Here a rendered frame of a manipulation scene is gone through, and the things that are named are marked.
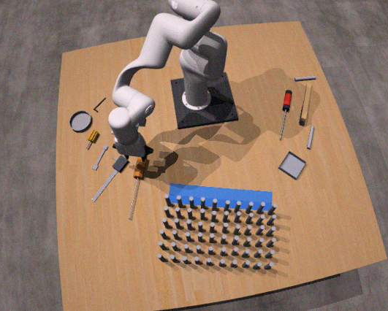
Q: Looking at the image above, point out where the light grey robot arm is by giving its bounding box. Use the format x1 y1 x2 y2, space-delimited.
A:
108 0 227 146

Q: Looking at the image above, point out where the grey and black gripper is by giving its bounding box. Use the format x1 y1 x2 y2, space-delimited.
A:
113 132 153 162

